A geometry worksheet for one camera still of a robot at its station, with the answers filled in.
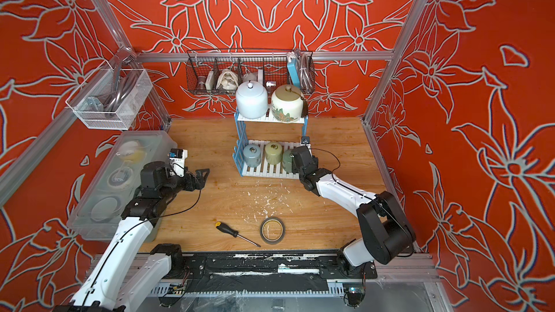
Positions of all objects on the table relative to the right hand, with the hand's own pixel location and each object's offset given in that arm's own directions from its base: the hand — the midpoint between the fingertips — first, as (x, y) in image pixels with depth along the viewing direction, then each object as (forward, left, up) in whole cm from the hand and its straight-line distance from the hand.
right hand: (296, 156), depth 89 cm
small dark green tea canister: (0, +3, -4) cm, 5 cm away
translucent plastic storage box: (-28, +67, +4) cm, 73 cm away
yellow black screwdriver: (-27, +27, -11) cm, 40 cm away
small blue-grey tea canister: (+2, +19, -2) cm, 19 cm away
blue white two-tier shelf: (+12, +15, -8) cm, 21 cm away
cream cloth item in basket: (+24, +29, +21) cm, 43 cm away
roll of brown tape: (-31, +11, -11) cm, 34 cm away
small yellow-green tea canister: (+4, +10, -3) cm, 11 cm away
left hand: (-10, +38, +7) cm, 40 cm away
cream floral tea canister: (+7, +4, +22) cm, 24 cm away
